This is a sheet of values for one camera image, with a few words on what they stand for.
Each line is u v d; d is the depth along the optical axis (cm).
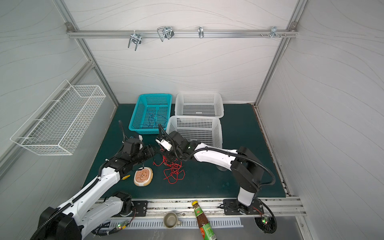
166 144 72
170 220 70
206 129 123
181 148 63
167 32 76
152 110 118
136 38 80
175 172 84
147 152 73
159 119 111
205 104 111
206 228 65
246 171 45
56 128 67
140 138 78
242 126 110
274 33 77
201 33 78
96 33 77
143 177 81
